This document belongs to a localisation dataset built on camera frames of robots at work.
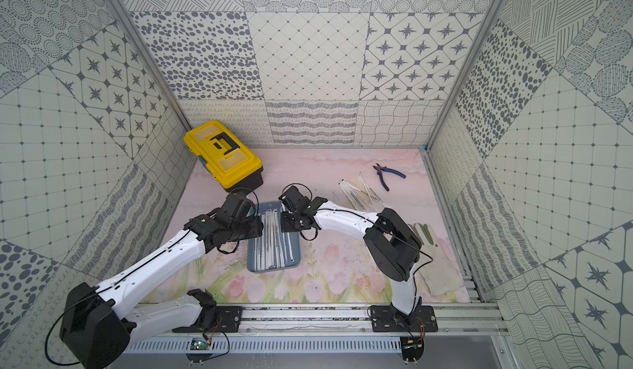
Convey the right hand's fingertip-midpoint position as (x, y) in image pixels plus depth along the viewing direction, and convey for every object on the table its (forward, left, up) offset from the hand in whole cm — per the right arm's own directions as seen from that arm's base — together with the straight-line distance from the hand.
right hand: (288, 226), depth 88 cm
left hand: (-2, +9, +7) cm, 12 cm away
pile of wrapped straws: (+18, -28, -6) cm, 34 cm away
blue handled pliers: (+31, -38, -5) cm, 49 cm away
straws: (-6, +7, -5) cm, 11 cm away
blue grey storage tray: (-3, -2, -4) cm, 5 cm away
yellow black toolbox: (+18, +21, +12) cm, 30 cm away
